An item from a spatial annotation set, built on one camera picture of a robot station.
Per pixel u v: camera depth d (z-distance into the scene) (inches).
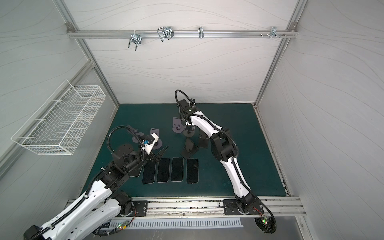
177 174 33.6
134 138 38.7
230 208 28.9
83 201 18.1
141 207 29.0
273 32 30.0
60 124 27.1
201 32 30.7
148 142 23.0
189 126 37.7
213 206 29.6
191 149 34.6
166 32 30.1
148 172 32.8
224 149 23.7
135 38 31.0
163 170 33.7
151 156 25.0
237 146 20.5
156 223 27.7
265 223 28.3
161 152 25.5
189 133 40.9
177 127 39.9
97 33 30.3
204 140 37.7
